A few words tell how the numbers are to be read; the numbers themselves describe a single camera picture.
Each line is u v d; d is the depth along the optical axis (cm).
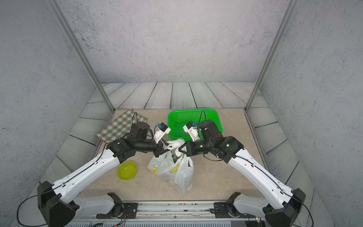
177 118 111
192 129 61
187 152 61
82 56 88
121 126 110
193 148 58
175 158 64
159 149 61
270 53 87
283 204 37
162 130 63
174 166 63
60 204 39
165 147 63
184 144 64
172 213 73
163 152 67
